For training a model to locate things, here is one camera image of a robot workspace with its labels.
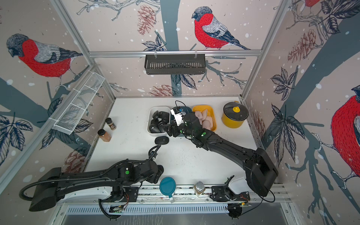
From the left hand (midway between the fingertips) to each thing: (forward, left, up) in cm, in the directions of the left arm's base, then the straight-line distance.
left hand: (159, 171), depth 78 cm
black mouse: (+20, +1, -1) cm, 20 cm away
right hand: (+21, -5, +19) cm, 29 cm away
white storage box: (+42, +11, +2) cm, 44 cm away
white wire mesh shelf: (+27, +54, +17) cm, 63 cm away
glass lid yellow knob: (+37, -50, +9) cm, 63 cm away
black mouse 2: (+28, +7, +1) cm, 29 cm away
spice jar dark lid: (+31, +38, +4) cm, 49 cm away
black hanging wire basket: (+72, -7, +23) cm, 76 cm away
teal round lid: (-8, -6, +4) cm, 11 cm away
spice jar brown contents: (+21, +38, +4) cm, 43 cm away
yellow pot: (+33, -48, -1) cm, 59 cm away
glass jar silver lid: (-10, -22, +8) cm, 25 cm away
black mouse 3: (+40, +8, 0) cm, 41 cm away
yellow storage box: (+44, -35, -1) cm, 56 cm away
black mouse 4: (+39, 0, +1) cm, 39 cm away
